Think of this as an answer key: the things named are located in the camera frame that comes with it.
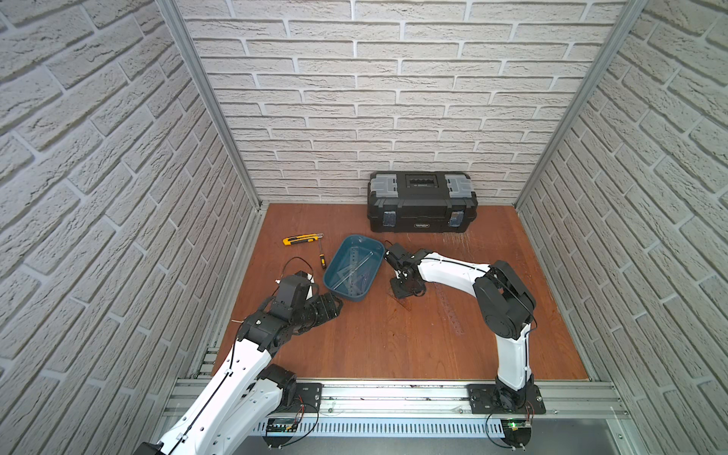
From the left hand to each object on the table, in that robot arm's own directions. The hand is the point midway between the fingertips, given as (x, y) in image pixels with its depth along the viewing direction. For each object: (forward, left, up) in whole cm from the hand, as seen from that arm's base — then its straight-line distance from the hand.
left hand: (337, 303), depth 76 cm
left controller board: (-26, +15, -18) cm, 35 cm away
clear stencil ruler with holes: (+16, -3, -14) cm, 21 cm away
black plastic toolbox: (+36, -27, +3) cm, 46 cm away
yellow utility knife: (+34, +17, -15) cm, 41 cm away
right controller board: (-28, -47, -14) cm, 56 cm away
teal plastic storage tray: (+20, +2, -13) cm, 24 cm away
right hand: (+11, -22, -14) cm, 28 cm away
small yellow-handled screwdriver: (+26, +9, -14) cm, 31 cm away
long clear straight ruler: (+20, -4, -14) cm, 25 cm away
